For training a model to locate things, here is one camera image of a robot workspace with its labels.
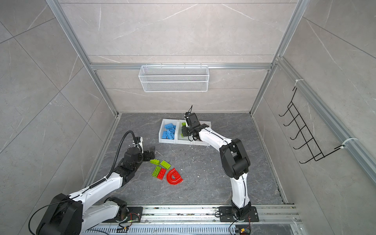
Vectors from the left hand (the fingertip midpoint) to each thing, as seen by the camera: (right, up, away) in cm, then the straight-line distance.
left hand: (147, 144), depth 86 cm
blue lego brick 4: (+14, +7, +15) cm, 21 cm away
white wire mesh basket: (+15, +45, +14) cm, 49 cm away
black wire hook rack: (+80, +7, -19) cm, 83 cm away
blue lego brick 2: (+10, +11, +20) cm, 25 cm away
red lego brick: (+9, -18, -1) cm, 20 cm away
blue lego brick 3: (+12, +5, +14) cm, 20 cm away
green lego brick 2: (+11, -13, +3) cm, 17 cm away
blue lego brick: (+7, +4, +18) cm, 19 cm away
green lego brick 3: (+5, -17, +1) cm, 18 cm away
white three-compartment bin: (+18, +2, +14) cm, 23 cm away
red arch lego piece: (+19, -21, -2) cm, 28 cm away
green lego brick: (+4, -12, +4) cm, 13 cm away
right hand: (+23, +9, +11) cm, 27 cm away
